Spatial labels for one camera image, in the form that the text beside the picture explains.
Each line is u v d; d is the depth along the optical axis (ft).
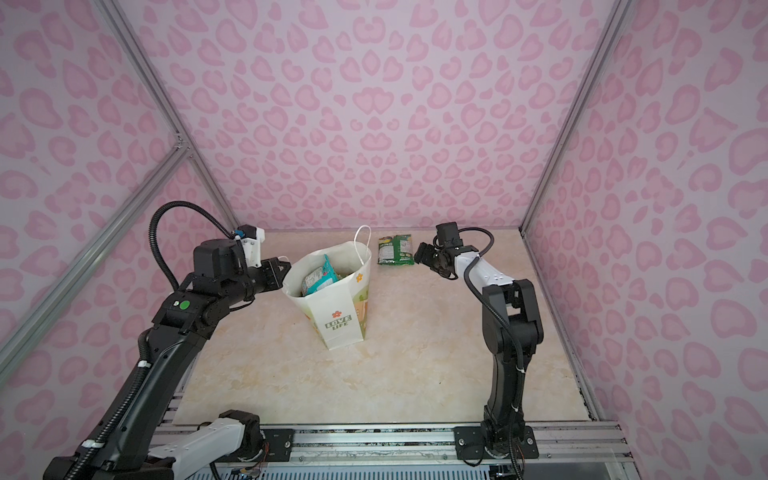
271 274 1.99
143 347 1.40
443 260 2.45
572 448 2.40
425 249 2.96
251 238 2.02
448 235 2.58
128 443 1.25
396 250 3.61
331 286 2.41
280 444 2.41
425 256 2.95
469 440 2.41
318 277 2.69
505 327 1.73
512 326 1.74
